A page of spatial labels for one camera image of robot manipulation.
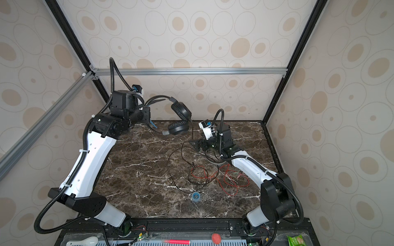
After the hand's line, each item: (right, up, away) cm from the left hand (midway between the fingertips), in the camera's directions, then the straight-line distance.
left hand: (149, 106), depth 67 cm
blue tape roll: (+20, -46, +16) cm, 53 cm away
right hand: (+20, -14, +14) cm, 28 cm away
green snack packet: (+66, -60, +2) cm, 90 cm away
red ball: (+29, -59, +1) cm, 66 cm away
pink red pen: (+11, -62, +4) cm, 63 cm away
